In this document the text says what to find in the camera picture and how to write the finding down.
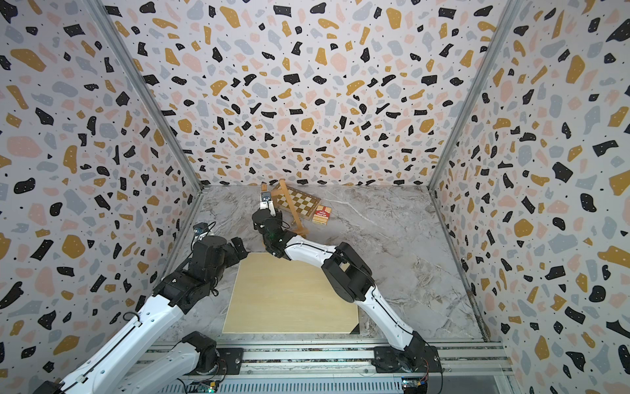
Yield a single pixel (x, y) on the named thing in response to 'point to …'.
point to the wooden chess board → (303, 203)
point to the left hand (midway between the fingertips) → (233, 244)
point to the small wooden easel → (300, 227)
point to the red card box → (321, 215)
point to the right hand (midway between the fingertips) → (264, 206)
